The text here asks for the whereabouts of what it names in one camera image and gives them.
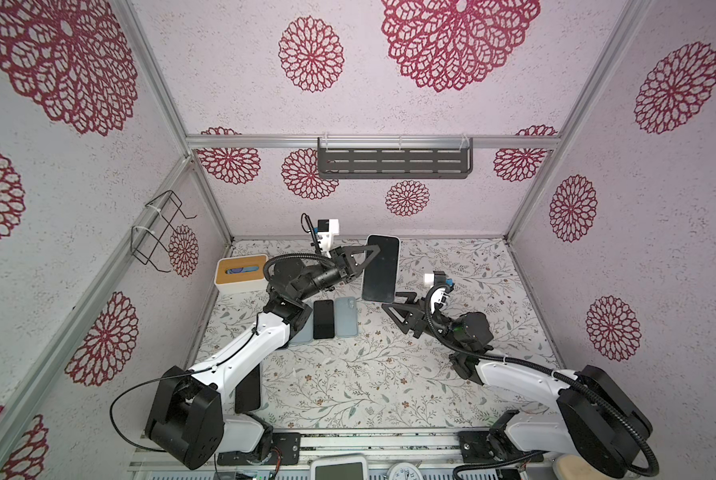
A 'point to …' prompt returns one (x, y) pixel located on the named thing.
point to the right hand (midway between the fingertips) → (386, 300)
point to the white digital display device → (340, 467)
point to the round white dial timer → (405, 471)
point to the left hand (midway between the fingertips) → (379, 254)
